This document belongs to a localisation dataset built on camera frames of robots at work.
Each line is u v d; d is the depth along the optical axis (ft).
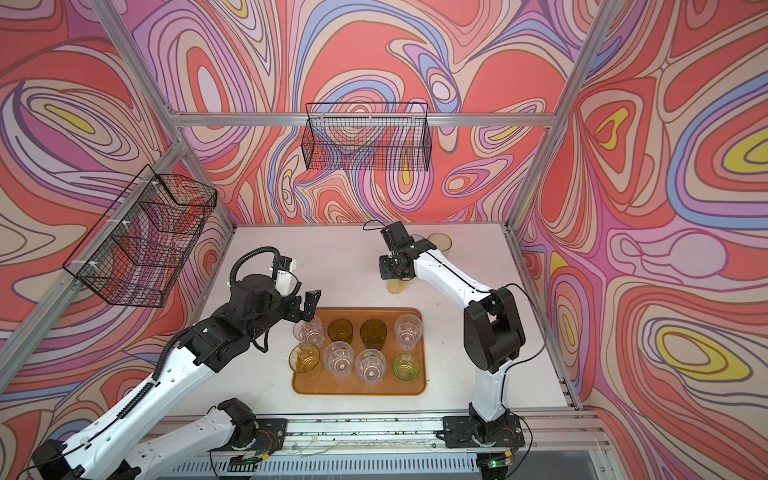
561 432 2.47
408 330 2.94
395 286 3.32
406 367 2.75
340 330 2.90
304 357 2.77
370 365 2.76
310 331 2.95
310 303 2.14
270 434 2.39
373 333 2.82
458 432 2.41
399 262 2.13
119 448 1.32
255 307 1.75
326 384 2.67
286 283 2.05
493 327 1.63
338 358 2.78
